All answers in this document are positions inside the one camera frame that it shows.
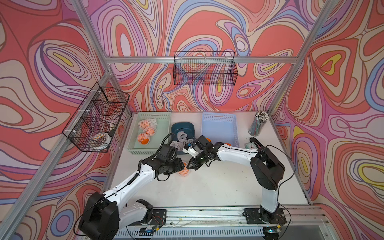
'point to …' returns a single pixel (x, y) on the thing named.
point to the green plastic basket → (163, 131)
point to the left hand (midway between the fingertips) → (183, 167)
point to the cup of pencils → (257, 123)
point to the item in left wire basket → (101, 140)
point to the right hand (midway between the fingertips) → (189, 170)
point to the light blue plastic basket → (220, 127)
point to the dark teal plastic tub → (188, 127)
